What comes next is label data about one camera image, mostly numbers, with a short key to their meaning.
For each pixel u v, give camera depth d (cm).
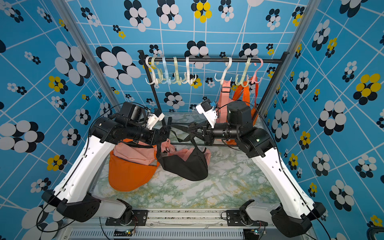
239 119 42
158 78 72
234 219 73
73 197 38
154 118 59
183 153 93
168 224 72
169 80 69
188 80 71
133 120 50
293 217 38
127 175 83
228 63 63
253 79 68
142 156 90
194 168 64
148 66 65
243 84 69
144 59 64
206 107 47
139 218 74
